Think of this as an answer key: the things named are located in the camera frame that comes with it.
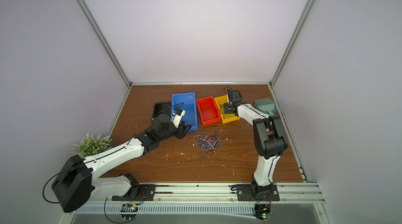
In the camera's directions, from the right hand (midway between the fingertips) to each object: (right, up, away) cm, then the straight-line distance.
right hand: (231, 103), depth 98 cm
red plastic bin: (-14, -5, +8) cm, 17 cm away
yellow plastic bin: (-7, +2, +2) cm, 7 cm away
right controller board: (+9, -47, -30) cm, 57 cm away
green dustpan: (+25, -2, +7) cm, 26 cm away
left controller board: (-53, -50, -26) cm, 78 cm away
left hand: (-25, -10, -18) cm, 32 cm away
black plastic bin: (-47, -4, +13) cm, 49 cm away
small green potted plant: (-72, -18, -26) cm, 78 cm away
